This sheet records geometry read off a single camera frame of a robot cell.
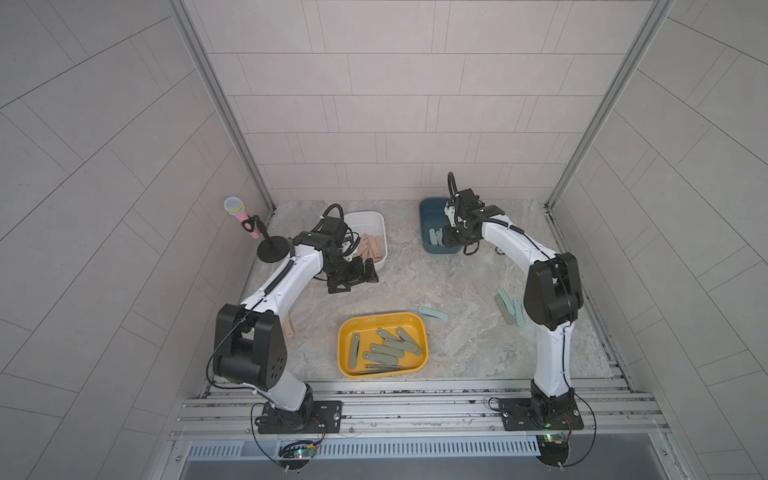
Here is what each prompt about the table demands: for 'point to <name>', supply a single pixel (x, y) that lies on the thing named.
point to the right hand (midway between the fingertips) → (447, 237)
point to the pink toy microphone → (235, 206)
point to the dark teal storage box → (433, 216)
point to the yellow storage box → (382, 344)
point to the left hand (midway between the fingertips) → (370, 279)
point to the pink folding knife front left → (288, 328)
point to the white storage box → (372, 223)
